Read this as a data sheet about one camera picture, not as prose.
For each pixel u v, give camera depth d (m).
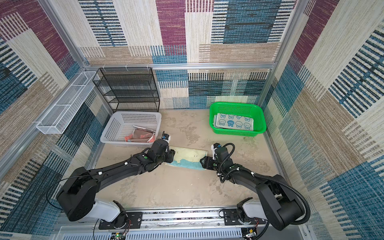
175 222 0.73
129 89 1.11
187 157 0.94
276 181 0.47
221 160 0.69
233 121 1.08
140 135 1.00
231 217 0.73
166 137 0.78
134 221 0.73
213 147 0.84
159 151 0.67
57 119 0.71
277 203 0.42
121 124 1.09
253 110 1.10
